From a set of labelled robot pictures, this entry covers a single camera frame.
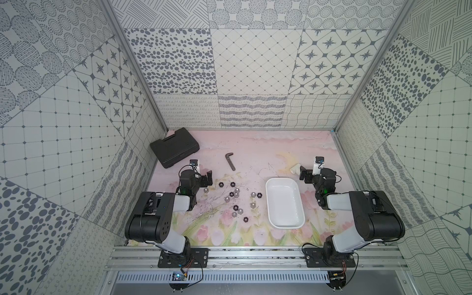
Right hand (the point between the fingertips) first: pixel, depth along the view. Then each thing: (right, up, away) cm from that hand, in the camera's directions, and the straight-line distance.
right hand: (310, 168), depth 95 cm
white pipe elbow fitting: (-7, -1, +4) cm, 8 cm away
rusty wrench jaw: (-43, +3, +9) cm, 44 cm away
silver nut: (-55, -11, -2) cm, 56 cm away
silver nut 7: (-40, -21, -9) cm, 46 cm away
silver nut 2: (-39, -11, -2) cm, 40 cm away
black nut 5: (-39, -18, -7) cm, 44 cm away
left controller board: (-61, -40, -24) cm, 77 cm away
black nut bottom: (-34, -22, -11) cm, 43 cm away
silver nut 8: (-37, -20, -9) cm, 43 cm away
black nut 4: (-27, -13, -3) cm, 30 cm away
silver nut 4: (-44, -15, -5) cm, 46 cm away
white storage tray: (-15, -16, -6) cm, 23 cm away
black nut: (-47, -9, 0) cm, 48 cm away
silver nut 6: (-31, -17, -7) cm, 36 cm away
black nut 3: (-42, -13, -3) cm, 44 cm away
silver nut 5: (-30, -13, -3) cm, 33 cm away
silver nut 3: (-39, -13, -3) cm, 41 cm away
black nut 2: (-41, -9, 0) cm, 42 cm away
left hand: (-58, 0, -1) cm, 58 cm away
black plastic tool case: (-78, +10, +10) cm, 79 cm away
